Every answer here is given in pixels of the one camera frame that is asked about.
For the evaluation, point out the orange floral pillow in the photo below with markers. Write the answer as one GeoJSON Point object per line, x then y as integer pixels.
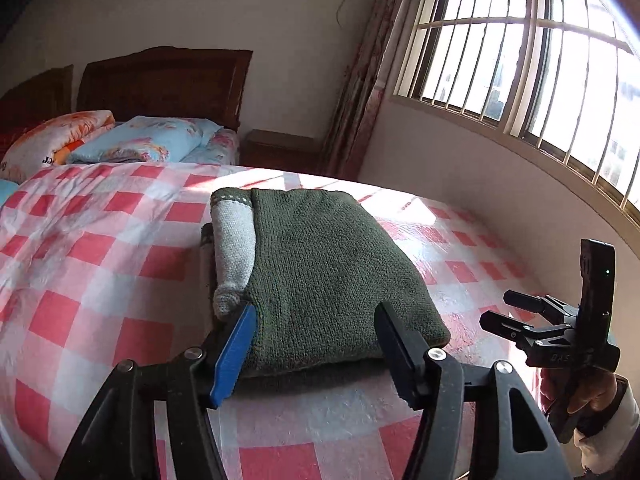
{"type": "Point", "coordinates": [50, 143]}

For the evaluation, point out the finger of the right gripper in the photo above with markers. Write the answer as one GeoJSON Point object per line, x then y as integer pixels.
{"type": "Point", "coordinates": [521, 334]}
{"type": "Point", "coordinates": [552, 309]}

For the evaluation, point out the dark wooden headboard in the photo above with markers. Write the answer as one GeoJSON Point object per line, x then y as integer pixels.
{"type": "Point", "coordinates": [168, 82]}
{"type": "Point", "coordinates": [34, 101]}

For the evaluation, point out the green knit sweater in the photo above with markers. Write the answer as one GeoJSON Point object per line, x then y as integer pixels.
{"type": "Point", "coordinates": [314, 264]}

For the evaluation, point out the pink checkered bed sheet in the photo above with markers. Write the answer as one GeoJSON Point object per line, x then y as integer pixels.
{"type": "Point", "coordinates": [100, 264]}

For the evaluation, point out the blue floral pillow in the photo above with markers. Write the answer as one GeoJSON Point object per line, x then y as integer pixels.
{"type": "Point", "coordinates": [146, 139]}

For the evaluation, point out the light blue pillow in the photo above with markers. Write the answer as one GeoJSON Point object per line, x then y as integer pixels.
{"type": "Point", "coordinates": [7, 188]}

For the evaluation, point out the pink floral curtain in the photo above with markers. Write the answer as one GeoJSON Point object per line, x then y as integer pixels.
{"type": "Point", "coordinates": [361, 96]}

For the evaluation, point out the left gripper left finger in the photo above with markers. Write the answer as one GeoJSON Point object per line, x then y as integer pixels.
{"type": "Point", "coordinates": [116, 437]}

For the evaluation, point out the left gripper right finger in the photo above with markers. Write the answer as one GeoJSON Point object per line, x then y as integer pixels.
{"type": "Point", "coordinates": [512, 439]}

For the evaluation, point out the barred window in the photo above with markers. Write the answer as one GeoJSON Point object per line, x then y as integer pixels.
{"type": "Point", "coordinates": [559, 75]}

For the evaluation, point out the wooden nightstand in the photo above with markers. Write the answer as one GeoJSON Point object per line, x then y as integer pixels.
{"type": "Point", "coordinates": [281, 151]}

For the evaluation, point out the person's right hand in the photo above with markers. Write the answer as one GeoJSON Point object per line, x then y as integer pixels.
{"type": "Point", "coordinates": [597, 389]}

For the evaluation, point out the dark wooden headboard right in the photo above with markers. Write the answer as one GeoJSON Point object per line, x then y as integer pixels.
{"type": "Point", "coordinates": [168, 82]}

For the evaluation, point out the dark wooden headboard left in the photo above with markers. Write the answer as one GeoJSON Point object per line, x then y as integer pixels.
{"type": "Point", "coordinates": [34, 101]}

